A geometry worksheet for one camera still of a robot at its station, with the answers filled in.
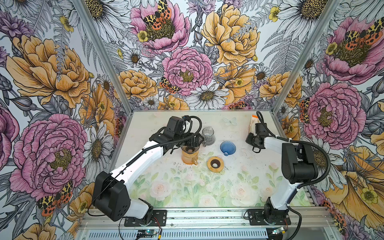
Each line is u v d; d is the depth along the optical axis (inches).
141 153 19.7
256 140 31.2
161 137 23.8
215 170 35.0
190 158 35.0
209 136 38.1
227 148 37.5
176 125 24.4
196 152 34.2
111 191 15.9
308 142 20.0
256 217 28.9
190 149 35.2
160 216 29.4
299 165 19.8
